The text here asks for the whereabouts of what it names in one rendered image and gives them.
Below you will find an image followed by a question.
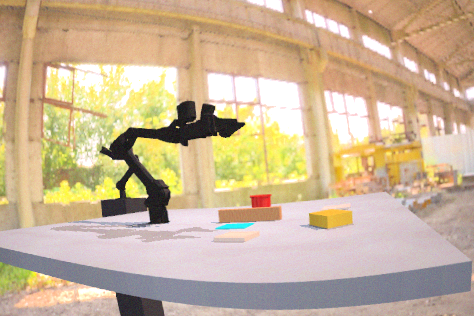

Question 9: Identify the yellow rectangular block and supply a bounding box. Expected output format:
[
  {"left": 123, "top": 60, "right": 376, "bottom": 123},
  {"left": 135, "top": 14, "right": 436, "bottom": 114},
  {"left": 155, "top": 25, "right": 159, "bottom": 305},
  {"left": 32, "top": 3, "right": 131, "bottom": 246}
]
[{"left": 309, "top": 209, "right": 353, "bottom": 229}]

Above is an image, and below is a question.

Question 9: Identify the red translucent cup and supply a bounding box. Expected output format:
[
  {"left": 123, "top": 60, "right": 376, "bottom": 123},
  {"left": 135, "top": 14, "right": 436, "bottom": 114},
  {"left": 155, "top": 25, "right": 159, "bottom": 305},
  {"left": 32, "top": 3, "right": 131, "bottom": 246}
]
[{"left": 250, "top": 194, "right": 271, "bottom": 208}]

